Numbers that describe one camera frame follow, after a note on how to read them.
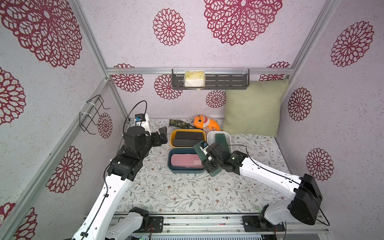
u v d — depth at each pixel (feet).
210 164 2.33
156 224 2.40
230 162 1.82
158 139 1.94
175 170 2.93
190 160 2.93
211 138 3.51
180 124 3.71
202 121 3.58
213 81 3.11
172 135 3.41
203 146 2.32
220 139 3.46
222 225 2.46
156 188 2.81
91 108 2.54
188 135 3.56
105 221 1.25
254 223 2.39
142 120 1.82
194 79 2.95
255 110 3.26
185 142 3.28
